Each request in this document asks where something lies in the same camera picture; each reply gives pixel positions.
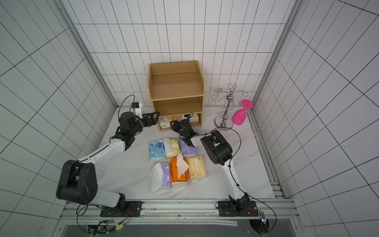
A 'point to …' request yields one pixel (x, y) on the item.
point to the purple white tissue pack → (159, 176)
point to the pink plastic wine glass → (240, 115)
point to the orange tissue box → (179, 169)
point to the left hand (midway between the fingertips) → (154, 115)
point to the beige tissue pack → (196, 167)
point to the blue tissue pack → (157, 150)
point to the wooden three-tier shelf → (176, 89)
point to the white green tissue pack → (171, 146)
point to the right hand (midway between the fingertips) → (166, 124)
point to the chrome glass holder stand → (224, 122)
